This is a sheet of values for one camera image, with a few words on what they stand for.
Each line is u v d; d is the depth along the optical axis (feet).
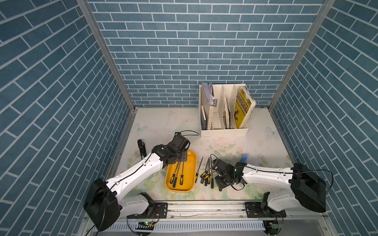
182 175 2.78
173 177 2.76
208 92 2.91
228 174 2.09
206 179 2.71
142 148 3.04
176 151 1.96
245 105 3.06
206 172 2.80
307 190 1.40
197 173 2.82
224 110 3.01
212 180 2.72
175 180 2.72
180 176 2.77
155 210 2.41
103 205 1.25
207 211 2.47
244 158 2.91
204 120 2.93
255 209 2.41
